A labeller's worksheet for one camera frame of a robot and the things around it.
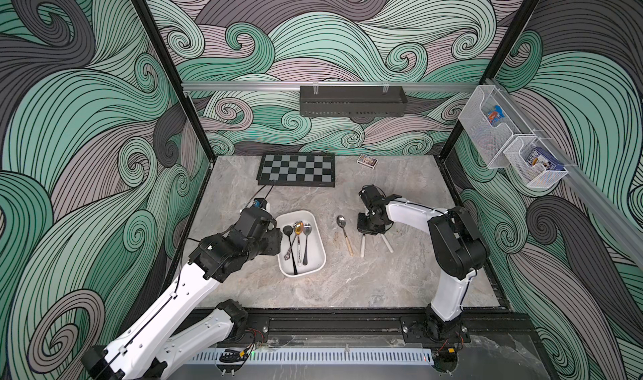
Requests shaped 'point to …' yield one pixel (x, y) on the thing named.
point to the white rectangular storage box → (303, 249)
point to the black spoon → (288, 230)
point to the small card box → (367, 161)
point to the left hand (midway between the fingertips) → (274, 233)
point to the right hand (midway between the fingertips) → (364, 230)
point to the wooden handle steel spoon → (341, 221)
